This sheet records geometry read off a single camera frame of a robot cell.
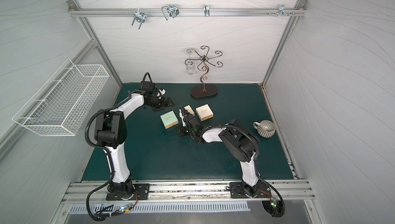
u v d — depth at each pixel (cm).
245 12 158
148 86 81
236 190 73
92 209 70
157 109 90
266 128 96
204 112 101
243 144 50
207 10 78
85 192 76
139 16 78
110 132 54
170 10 76
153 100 84
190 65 102
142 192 73
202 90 115
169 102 89
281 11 77
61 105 69
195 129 74
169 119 98
